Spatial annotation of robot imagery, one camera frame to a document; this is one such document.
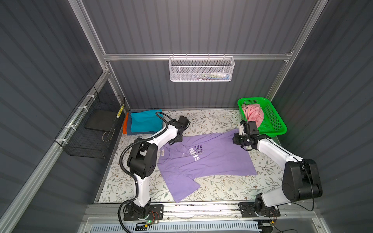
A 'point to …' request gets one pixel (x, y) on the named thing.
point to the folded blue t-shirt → (129, 130)
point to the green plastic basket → (272, 124)
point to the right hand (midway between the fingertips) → (235, 139)
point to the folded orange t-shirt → (125, 124)
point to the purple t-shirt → (200, 157)
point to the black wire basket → (89, 131)
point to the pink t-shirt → (253, 112)
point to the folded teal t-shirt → (146, 121)
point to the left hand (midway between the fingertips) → (172, 138)
